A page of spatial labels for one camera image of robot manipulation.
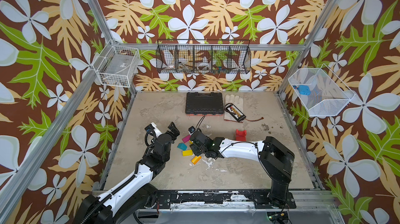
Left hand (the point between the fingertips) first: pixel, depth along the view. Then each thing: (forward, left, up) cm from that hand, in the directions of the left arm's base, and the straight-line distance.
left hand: (167, 125), depth 81 cm
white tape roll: (+39, -20, +10) cm, 45 cm away
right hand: (-5, -14, -12) cm, 19 cm away
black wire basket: (+43, -19, +14) cm, 49 cm away
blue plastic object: (+19, -76, +9) cm, 79 cm away
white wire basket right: (+10, -83, +14) cm, 84 cm away
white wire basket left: (+30, +30, +17) cm, 45 cm away
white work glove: (+30, -45, -15) cm, 56 cm away
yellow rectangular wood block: (-9, -10, -16) cm, 21 cm away
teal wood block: (-5, -7, -15) cm, 17 cm away
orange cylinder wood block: (-13, -16, -16) cm, 26 cm away
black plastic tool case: (+27, -21, -15) cm, 38 cm away
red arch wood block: (+1, -42, -13) cm, 44 cm away
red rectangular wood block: (-1, -43, -14) cm, 45 cm away
